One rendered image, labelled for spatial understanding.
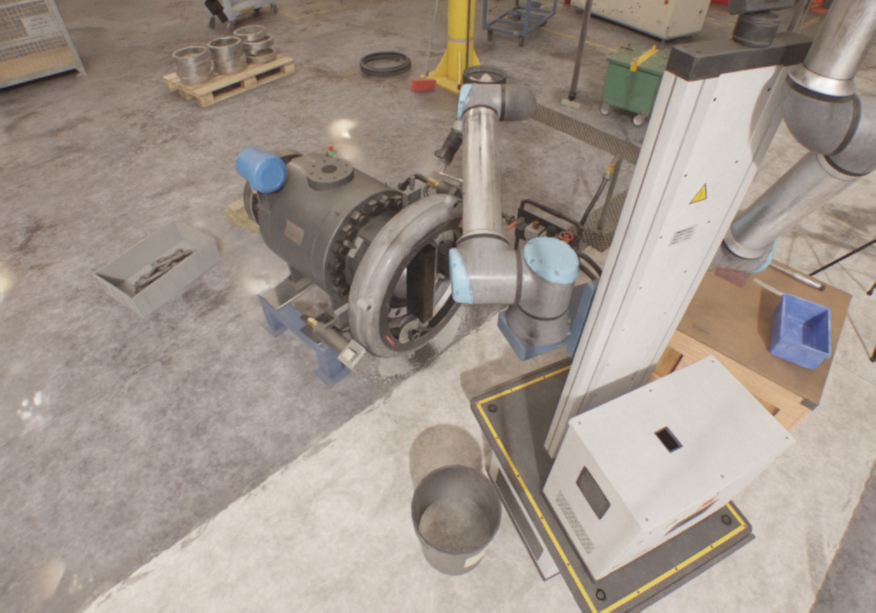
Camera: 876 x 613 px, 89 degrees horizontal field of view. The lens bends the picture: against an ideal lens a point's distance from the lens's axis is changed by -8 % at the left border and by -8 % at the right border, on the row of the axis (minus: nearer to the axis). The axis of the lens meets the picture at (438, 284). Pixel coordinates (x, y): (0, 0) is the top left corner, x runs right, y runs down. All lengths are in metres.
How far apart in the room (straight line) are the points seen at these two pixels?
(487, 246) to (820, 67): 0.78
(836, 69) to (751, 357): 1.51
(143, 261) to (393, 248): 2.15
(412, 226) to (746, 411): 1.23
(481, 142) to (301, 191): 1.00
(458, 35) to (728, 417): 4.51
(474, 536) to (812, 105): 1.68
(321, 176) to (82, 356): 1.74
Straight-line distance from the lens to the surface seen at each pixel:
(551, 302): 1.31
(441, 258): 1.90
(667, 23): 7.43
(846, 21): 1.05
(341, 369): 2.53
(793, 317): 2.63
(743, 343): 2.40
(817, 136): 1.11
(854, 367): 3.38
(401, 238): 1.76
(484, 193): 1.38
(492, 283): 1.25
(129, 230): 3.98
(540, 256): 1.27
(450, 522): 2.02
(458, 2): 5.28
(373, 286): 1.77
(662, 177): 1.06
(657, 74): 4.78
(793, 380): 2.38
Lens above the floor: 2.05
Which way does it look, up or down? 45 degrees down
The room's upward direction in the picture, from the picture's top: straight up
